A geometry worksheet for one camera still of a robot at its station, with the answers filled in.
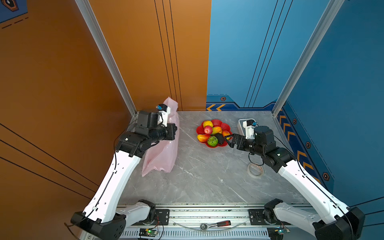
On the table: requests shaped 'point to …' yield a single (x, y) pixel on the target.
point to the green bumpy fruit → (212, 141)
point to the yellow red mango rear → (216, 130)
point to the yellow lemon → (207, 123)
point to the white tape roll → (255, 171)
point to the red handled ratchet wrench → (204, 226)
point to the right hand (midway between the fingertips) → (229, 139)
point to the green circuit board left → (148, 232)
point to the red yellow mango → (203, 137)
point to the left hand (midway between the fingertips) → (177, 126)
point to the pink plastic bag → (162, 155)
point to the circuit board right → (277, 233)
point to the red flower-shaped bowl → (226, 131)
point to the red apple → (208, 129)
